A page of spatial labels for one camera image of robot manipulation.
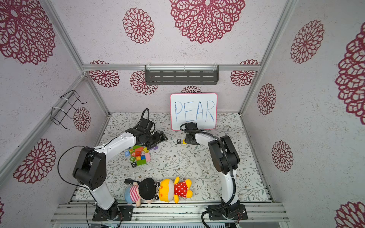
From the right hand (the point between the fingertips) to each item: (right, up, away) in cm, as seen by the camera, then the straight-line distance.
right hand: (190, 137), depth 103 cm
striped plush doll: (-25, -24, -30) cm, 46 cm away
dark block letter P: (-8, -2, 0) cm, 9 cm away
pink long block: (-29, -12, -9) cm, 32 cm away
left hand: (-18, -1, -12) cm, 22 cm away
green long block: (-32, -15, -10) cm, 37 cm away
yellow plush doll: (-12, -26, -27) cm, 40 cm away
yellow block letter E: (-4, -3, -2) cm, 6 cm away
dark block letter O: (-37, -16, -12) cm, 42 cm away
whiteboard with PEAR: (+8, +21, 0) cm, 23 cm away
